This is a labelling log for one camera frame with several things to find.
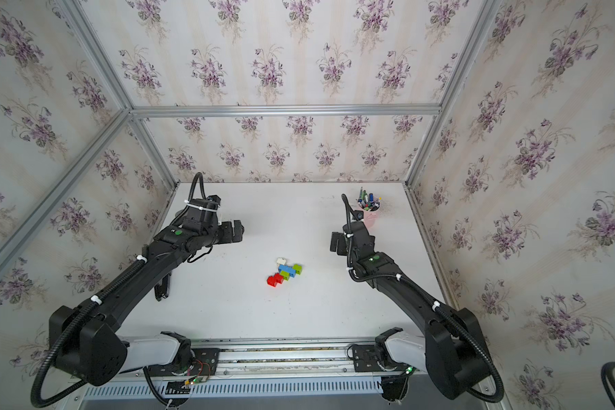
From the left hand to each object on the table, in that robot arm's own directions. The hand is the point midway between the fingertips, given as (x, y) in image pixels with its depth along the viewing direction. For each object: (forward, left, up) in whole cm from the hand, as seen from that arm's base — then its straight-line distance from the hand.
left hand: (232, 230), depth 83 cm
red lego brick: (-11, -13, -16) cm, 23 cm away
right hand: (0, -40, -4) cm, 40 cm away
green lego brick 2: (-9, -17, -15) cm, 24 cm away
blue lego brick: (-8, -20, -15) cm, 26 cm away
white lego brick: (-3, -15, -15) cm, 22 cm away
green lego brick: (-6, -22, -15) cm, 27 cm away
